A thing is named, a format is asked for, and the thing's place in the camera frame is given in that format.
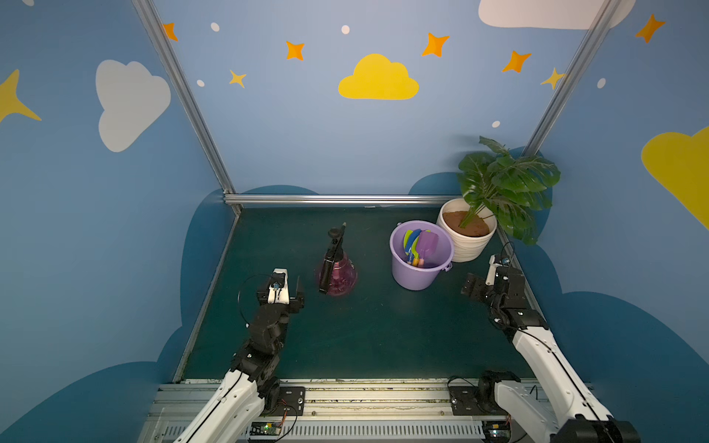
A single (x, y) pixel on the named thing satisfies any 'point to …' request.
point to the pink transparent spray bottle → (338, 275)
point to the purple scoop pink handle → (427, 245)
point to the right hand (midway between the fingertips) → (483, 277)
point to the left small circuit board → (265, 428)
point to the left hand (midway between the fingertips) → (283, 276)
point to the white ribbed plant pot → (471, 229)
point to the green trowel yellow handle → (407, 235)
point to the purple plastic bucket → (411, 277)
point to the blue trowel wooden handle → (412, 238)
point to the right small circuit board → (497, 430)
